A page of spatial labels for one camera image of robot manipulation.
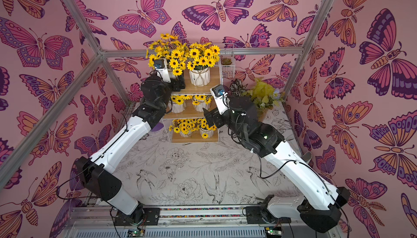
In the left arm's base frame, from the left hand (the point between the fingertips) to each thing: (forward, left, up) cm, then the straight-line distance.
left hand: (175, 69), depth 71 cm
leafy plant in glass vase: (+5, -45, -21) cm, 50 cm away
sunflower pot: (-9, 0, -12) cm, 15 cm away
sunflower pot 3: (-9, -1, -30) cm, 31 cm away
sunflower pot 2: (-9, -11, -11) cm, 18 cm away
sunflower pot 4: (-8, -12, -35) cm, 38 cm away
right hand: (-17, -18, -2) cm, 25 cm away
